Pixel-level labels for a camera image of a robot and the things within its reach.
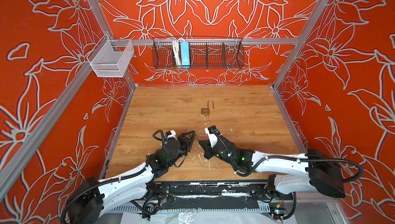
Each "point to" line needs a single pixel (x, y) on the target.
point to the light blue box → (185, 53)
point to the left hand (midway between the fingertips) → (197, 134)
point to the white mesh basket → (107, 62)
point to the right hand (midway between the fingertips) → (196, 143)
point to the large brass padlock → (207, 110)
